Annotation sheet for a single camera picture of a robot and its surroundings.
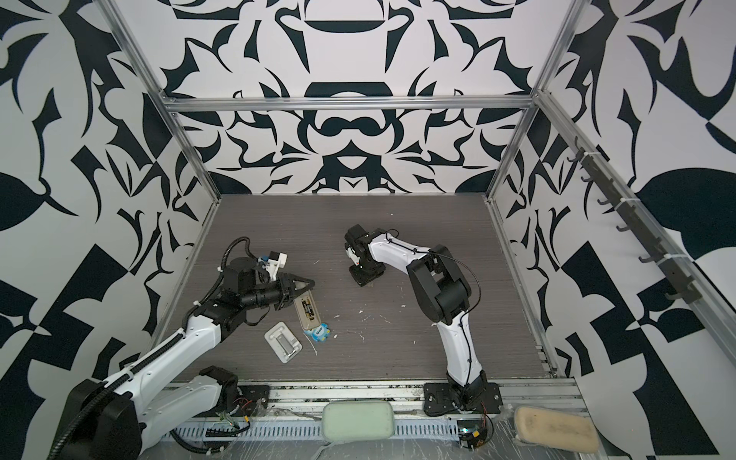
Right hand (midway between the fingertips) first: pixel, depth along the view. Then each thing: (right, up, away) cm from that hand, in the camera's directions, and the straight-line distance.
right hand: (365, 277), depth 97 cm
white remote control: (-14, -7, -25) cm, 30 cm away
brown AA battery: (-13, -4, -24) cm, 27 cm away
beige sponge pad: (+45, -30, -29) cm, 61 cm away
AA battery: (-15, -3, -24) cm, 28 cm away
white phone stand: (-23, -16, -14) cm, 31 cm away
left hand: (-13, +3, -20) cm, 24 cm away
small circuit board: (+27, -34, -26) cm, 50 cm away
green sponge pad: (-1, -30, -27) cm, 40 cm away
